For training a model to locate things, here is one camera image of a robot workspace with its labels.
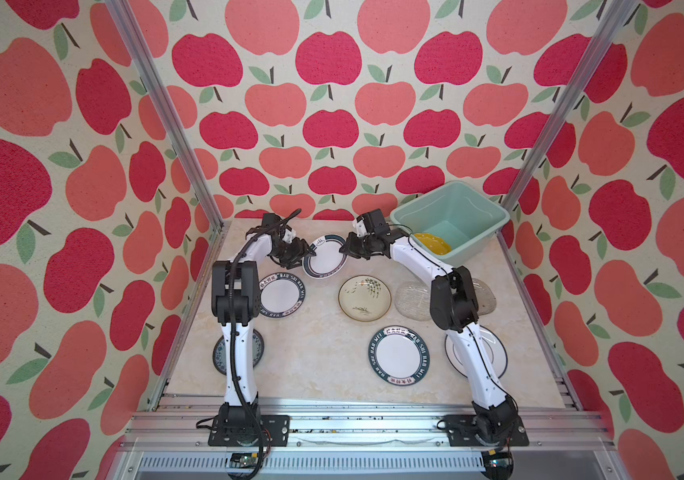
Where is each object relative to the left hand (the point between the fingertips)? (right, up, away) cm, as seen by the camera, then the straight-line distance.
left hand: (314, 257), depth 104 cm
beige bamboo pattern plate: (+18, -14, -3) cm, 23 cm away
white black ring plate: (+55, -27, -16) cm, 64 cm away
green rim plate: (-12, -13, -1) cm, 18 cm away
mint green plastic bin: (+54, +17, +9) cm, 57 cm away
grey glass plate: (+58, -14, -5) cm, 60 cm away
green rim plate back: (+5, -1, 0) cm, 5 cm away
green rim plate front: (+27, -29, -17) cm, 43 cm away
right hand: (+11, +3, -2) cm, 11 cm away
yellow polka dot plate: (+46, +5, +10) cm, 47 cm away
